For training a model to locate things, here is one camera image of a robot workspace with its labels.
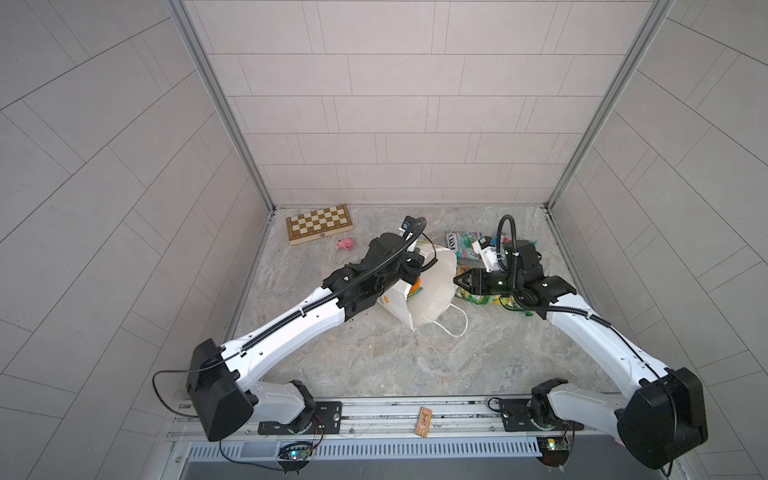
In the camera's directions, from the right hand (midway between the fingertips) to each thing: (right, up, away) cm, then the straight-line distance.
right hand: (457, 281), depth 77 cm
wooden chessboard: (-45, +15, +31) cm, 56 cm away
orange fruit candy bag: (-11, -4, +10) cm, 15 cm away
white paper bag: (-5, -6, +7) cm, 11 cm away
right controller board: (+21, -37, -9) cm, 44 cm away
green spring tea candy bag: (+9, -3, -10) cm, 14 cm away
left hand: (-9, +9, -6) cm, 14 cm away
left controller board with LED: (-38, -36, -13) cm, 54 cm away
